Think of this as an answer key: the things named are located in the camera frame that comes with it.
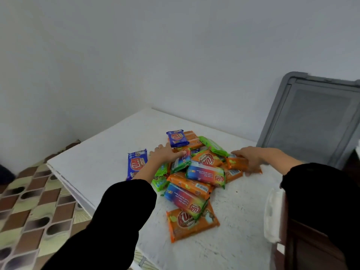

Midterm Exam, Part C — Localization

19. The person's left hand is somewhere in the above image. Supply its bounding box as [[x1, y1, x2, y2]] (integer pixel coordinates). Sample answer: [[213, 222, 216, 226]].
[[149, 142, 187, 166]]

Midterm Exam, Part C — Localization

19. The person's right hand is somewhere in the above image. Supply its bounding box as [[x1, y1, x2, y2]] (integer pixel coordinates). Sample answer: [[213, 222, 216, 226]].
[[231, 146, 265, 176]]

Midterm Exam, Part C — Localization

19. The orange snack packet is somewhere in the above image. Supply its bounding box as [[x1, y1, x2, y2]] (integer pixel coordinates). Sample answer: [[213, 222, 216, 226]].
[[226, 154, 263, 175]]

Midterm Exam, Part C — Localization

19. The blue snack packet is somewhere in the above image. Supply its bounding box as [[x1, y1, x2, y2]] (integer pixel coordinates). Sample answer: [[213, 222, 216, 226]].
[[126, 149, 148, 181]]

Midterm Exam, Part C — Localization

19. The pile of colourful soap packets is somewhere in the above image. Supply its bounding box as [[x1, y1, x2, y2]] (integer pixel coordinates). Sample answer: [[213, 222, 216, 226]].
[[150, 129, 245, 244]]

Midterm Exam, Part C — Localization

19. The grey plastic lid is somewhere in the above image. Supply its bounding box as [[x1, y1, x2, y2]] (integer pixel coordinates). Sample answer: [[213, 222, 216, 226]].
[[256, 71, 360, 171]]

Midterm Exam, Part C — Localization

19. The brown storage box with sticker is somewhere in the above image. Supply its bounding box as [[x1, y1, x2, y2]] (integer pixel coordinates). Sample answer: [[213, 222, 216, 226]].
[[264, 188, 360, 270]]

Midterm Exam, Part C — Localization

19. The person's right forearm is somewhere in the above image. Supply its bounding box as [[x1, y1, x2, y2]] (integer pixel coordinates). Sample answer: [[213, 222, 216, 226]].
[[260, 147, 360, 270]]

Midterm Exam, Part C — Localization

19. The person's left forearm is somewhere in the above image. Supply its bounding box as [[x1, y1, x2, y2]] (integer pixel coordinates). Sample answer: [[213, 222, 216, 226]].
[[40, 160, 161, 270]]

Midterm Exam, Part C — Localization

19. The dark blue curtain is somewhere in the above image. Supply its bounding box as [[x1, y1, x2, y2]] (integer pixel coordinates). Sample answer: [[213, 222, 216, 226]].
[[0, 164, 16, 185]]

